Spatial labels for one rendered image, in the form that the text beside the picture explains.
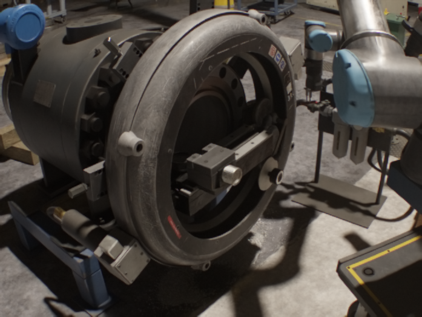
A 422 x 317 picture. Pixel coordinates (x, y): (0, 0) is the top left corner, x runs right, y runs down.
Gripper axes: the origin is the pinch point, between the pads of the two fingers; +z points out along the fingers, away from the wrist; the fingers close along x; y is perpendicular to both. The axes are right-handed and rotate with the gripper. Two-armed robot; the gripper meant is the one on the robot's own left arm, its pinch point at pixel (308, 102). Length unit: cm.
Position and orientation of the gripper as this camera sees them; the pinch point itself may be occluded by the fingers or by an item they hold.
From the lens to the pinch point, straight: 188.3
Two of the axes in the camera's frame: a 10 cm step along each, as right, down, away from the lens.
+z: 0.2, 8.8, 4.7
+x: -4.0, -4.3, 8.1
